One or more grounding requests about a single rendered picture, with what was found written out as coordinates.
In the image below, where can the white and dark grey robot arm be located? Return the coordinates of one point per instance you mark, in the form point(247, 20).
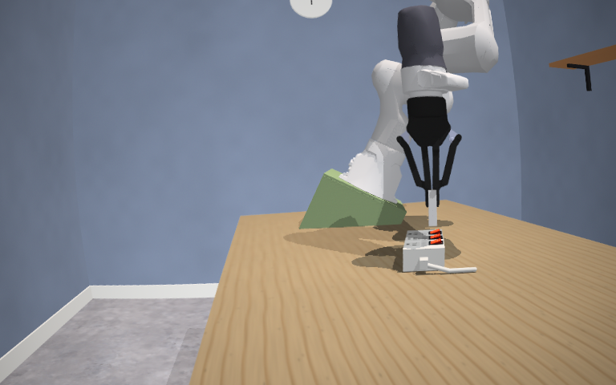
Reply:
point(466, 49)

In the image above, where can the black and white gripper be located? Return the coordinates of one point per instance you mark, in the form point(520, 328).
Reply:
point(428, 126)

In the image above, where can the white power strip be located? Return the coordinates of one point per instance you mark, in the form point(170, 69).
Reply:
point(420, 255)

